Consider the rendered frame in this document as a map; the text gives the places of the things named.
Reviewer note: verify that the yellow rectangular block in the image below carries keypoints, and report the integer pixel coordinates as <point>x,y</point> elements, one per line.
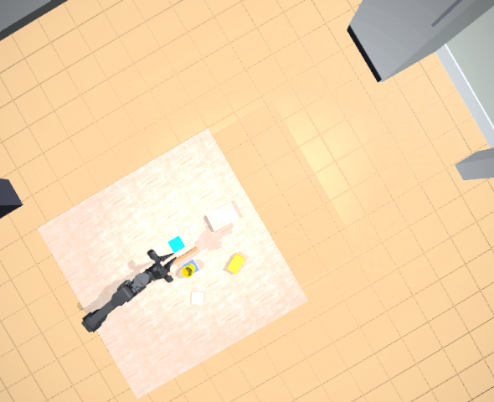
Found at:
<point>235,263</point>

